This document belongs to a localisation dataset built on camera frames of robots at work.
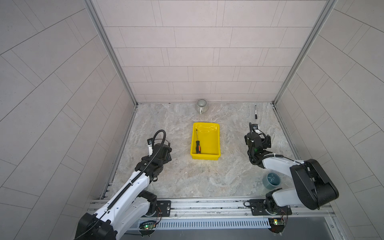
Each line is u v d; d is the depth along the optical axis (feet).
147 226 2.13
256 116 3.56
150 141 2.28
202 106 3.45
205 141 3.10
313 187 1.38
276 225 2.23
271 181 2.58
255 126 2.52
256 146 2.23
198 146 2.98
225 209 2.37
